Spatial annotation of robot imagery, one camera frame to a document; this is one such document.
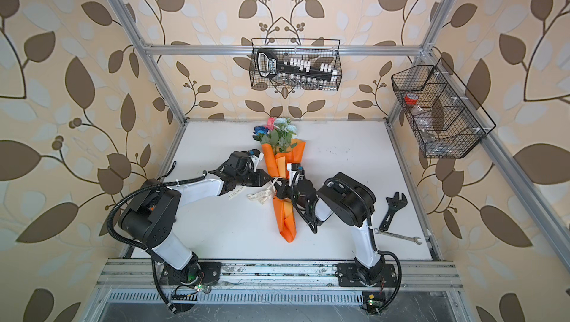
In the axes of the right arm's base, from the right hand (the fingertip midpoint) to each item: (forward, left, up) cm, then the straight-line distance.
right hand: (271, 181), depth 90 cm
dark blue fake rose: (+29, +6, 0) cm, 30 cm away
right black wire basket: (+11, -67, +20) cm, 70 cm away
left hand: (+2, -1, +1) cm, 2 cm away
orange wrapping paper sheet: (+9, -3, 0) cm, 9 cm away
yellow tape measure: (+14, +47, -6) cm, 49 cm away
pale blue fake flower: (+32, -8, -2) cm, 33 cm away
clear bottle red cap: (+5, -54, +26) cm, 60 cm away
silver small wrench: (-23, -54, -6) cm, 58 cm away
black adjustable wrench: (-9, -50, -6) cm, 51 cm away
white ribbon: (-6, +3, -1) cm, 7 cm away
